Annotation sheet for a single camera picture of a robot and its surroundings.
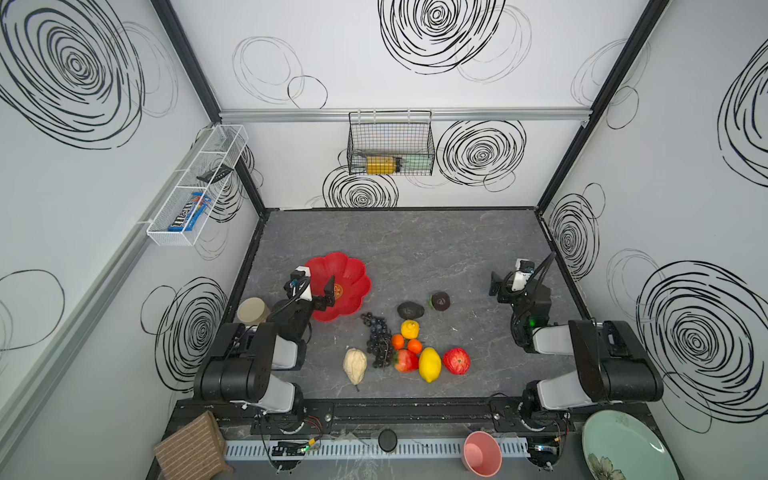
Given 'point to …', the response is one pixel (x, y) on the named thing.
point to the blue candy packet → (185, 220)
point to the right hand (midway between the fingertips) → (509, 273)
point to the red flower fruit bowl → (351, 284)
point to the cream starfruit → (355, 365)
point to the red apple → (456, 361)
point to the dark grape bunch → (380, 340)
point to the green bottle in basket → (416, 162)
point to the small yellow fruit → (410, 329)
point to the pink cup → (481, 454)
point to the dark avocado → (410, 310)
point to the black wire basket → (391, 143)
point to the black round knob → (387, 440)
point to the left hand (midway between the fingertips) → (320, 274)
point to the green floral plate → (616, 445)
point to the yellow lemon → (430, 364)
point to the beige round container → (252, 312)
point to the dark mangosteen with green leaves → (439, 301)
